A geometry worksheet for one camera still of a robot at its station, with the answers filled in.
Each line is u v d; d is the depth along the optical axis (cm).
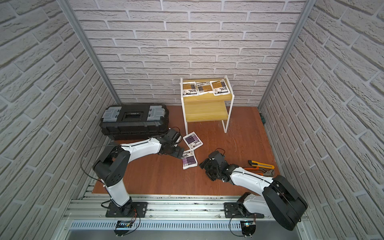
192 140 100
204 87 83
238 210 65
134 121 87
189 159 90
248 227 70
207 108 97
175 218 74
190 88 83
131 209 69
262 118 117
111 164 48
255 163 90
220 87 83
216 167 67
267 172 86
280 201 42
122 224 73
